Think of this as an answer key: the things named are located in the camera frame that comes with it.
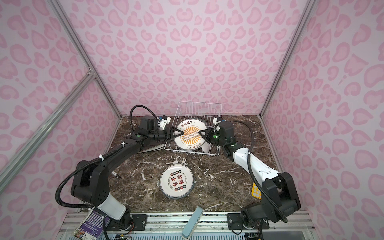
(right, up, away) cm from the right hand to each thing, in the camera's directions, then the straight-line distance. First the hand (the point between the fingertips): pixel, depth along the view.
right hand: (199, 131), depth 79 cm
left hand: (-9, -1, +1) cm, 9 cm away
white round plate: (-4, -5, +1) cm, 6 cm away
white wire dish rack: (+7, +14, +38) cm, 41 cm away
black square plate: (-26, -11, +19) cm, 34 cm away
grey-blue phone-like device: (-4, -44, -9) cm, 45 cm away
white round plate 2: (+4, -10, +11) cm, 16 cm away
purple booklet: (-50, -44, -9) cm, 68 cm away
